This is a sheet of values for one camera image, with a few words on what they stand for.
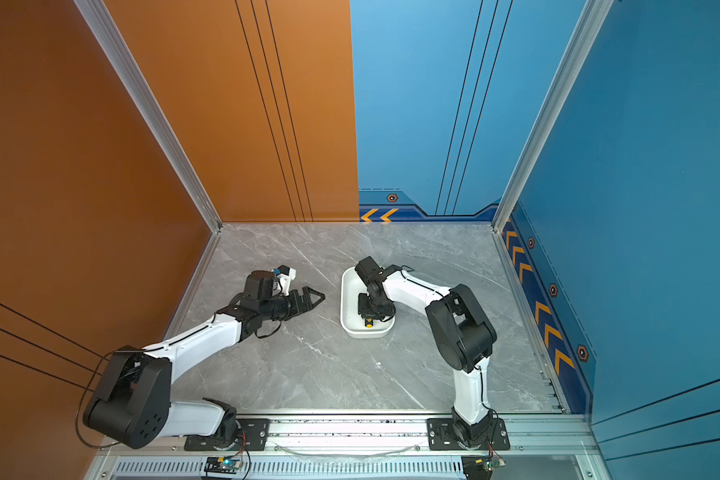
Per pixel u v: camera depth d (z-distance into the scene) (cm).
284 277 81
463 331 50
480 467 70
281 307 75
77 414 46
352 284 101
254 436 74
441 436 72
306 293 79
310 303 77
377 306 81
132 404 42
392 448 72
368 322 89
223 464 71
